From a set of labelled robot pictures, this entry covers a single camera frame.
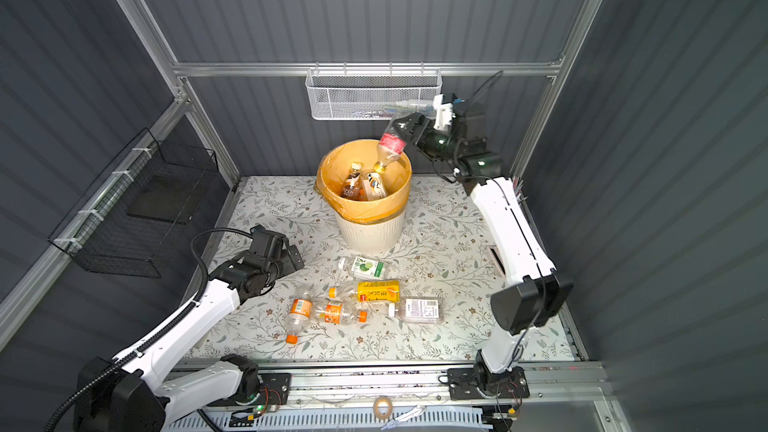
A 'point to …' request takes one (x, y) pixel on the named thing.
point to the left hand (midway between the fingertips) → (286, 261)
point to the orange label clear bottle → (299, 317)
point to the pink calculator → (498, 259)
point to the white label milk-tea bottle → (374, 187)
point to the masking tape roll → (383, 417)
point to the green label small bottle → (362, 266)
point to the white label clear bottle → (417, 309)
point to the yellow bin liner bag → (334, 167)
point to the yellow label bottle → (385, 291)
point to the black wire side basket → (116, 226)
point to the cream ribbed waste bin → (370, 238)
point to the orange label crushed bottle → (335, 313)
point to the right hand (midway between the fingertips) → (403, 131)
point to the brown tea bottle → (353, 186)
